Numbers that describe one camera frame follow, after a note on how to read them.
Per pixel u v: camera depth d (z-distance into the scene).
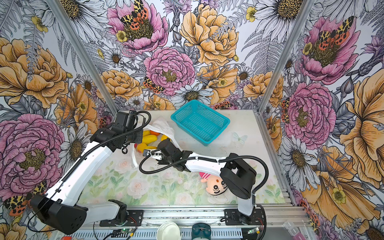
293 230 0.70
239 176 0.47
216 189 0.76
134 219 0.73
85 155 0.45
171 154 0.64
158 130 0.79
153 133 1.03
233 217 0.74
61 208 0.37
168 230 0.71
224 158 0.51
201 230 0.64
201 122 1.15
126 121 0.57
